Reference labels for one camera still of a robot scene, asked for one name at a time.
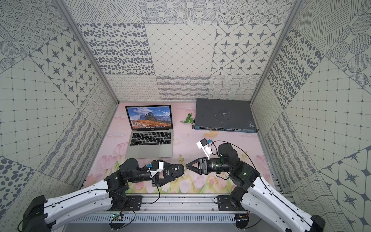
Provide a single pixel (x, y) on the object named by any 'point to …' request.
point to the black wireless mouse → (173, 170)
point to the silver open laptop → (150, 135)
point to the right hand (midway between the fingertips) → (188, 167)
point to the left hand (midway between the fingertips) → (173, 165)
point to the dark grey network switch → (228, 115)
